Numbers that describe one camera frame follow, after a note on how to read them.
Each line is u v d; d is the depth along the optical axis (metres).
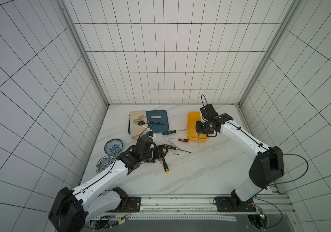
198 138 0.95
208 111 0.67
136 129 1.02
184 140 0.97
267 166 0.44
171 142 0.97
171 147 0.93
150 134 0.73
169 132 1.00
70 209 0.38
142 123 1.07
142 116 1.10
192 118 1.05
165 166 0.85
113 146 0.94
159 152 0.68
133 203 0.73
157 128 1.04
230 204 0.72
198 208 0.73
